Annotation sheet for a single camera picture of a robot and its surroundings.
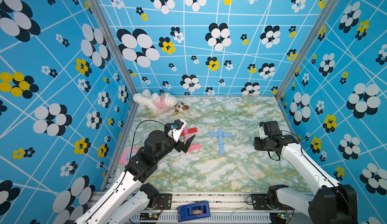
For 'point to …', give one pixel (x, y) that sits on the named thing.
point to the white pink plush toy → (151, 102)
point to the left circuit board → (148, 216)
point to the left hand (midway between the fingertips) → (188, 127)
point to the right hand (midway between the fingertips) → (259, 143)
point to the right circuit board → (278, 217)
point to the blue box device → (193, 211)
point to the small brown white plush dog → (181, 107)
